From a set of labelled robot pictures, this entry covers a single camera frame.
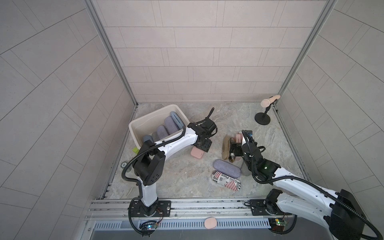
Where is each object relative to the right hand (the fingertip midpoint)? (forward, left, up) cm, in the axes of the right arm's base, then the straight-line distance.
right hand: (235, 140), depth 82 cm
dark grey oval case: (+11, +48, -7) cm, 50 cm away
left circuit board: (-35, +44, -8) cm, 57 cm away
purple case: (+15, +37, -1) cm, 40 cm away
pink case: (-5, +22, -1) cm, 23 cm away
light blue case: (+16, +33, +1) cm, 37 cm away
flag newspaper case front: (-18, +7, -10) cm, 22 cm away
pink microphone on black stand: (+23, -27, -11) cm, 37 cm away
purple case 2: (-11, +6, -11) cm, 16 cm away
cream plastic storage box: (+14, +51, +2) cm, 53 cm away
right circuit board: (-37, -13, -14) cm, 42 cm away
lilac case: (+12, +43, -3) cm, 45 cm away
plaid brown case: (-6, +2, -8) cm, 10 cm away
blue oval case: (+10, +53, -7) cm, 54 cm away
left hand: (+2, +17, -6) cm, 18 cm away
